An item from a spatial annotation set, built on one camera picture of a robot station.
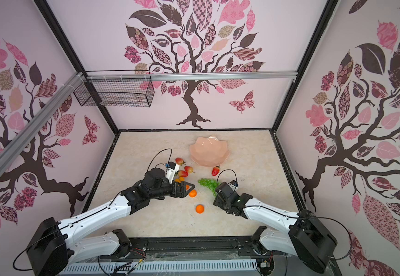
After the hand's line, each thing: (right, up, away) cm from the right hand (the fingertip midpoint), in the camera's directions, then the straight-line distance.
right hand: (217, 200), depth 86 cm
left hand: (-14, +8, -9) cm, 19 cm away
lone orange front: (-9, -3, -2) cm, 10 cm away
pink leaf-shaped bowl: (-4, +24, +22) cm, 33 cm away
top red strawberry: (-21, +19, +13) cm, 32 cm away
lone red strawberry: (0, +14, +11) cm, 18 cm away
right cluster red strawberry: (-16, +15, +12) cm, 24 cm away
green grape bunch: (-3, +8, +5) cm, 10 cm away
